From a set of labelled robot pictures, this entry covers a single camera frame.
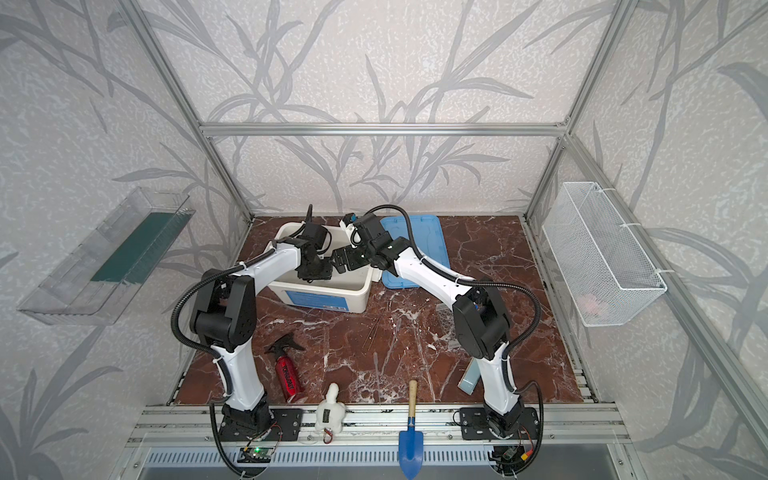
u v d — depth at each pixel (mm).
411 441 716
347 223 774
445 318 918
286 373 788
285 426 736
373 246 678
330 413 723
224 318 514
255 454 707
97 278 633
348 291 797
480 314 506
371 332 887
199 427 752
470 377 776
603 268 617
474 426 733
